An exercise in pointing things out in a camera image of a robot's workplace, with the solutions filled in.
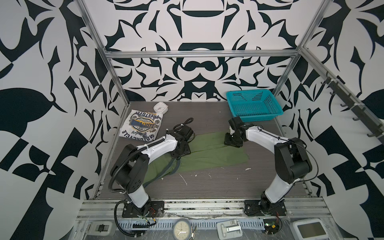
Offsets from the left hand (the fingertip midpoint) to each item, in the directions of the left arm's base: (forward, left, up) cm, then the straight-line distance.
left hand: (185, 150), depth 89 cm
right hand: (+6, -27, -1) cm, 27 cm away
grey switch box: (-35, +37, 0) cm, 52 cm away
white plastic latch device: (-38, -20, -2) cm, 43 cm away
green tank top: (+3, -13, -4) cm, 14 cm away
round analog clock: (-37, +2, 0) cm, 37 cm away
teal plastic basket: (+40, -54, -5) cm, 68 cm away
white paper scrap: (-10, -37, -6) cm, 38 cm away
